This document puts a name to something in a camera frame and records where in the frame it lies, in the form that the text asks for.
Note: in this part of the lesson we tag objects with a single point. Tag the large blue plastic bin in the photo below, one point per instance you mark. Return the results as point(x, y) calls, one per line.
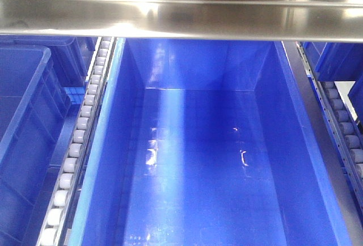
point(198, 172)

